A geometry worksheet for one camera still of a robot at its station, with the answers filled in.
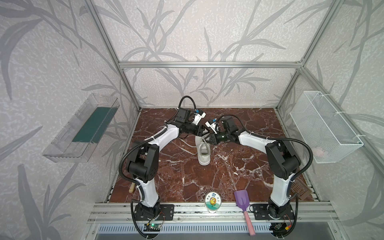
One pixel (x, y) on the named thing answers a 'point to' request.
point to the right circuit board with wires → (281, 228)
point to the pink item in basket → (317, 152)
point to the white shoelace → (188, 146)
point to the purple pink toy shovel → (242, 199)
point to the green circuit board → (152, 227)
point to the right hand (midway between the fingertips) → (204, 135)
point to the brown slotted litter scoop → (299, 188)
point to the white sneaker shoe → (203, 150)
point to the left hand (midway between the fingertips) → (207, 125)
